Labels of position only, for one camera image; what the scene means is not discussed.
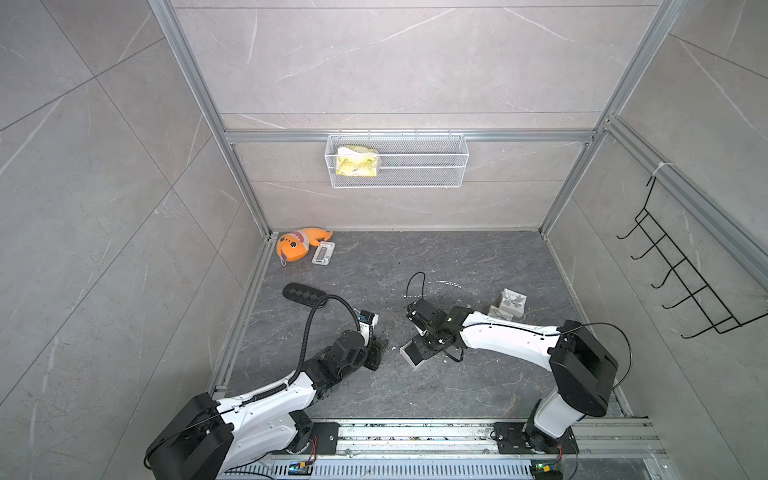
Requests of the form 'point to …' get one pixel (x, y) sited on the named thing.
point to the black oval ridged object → (302, 293)
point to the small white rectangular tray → (323, 253)
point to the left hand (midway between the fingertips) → (384, 336)
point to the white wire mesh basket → (407, 160)
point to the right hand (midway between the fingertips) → (424, 345)
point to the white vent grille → (396, 471)
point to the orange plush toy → (294, 245)
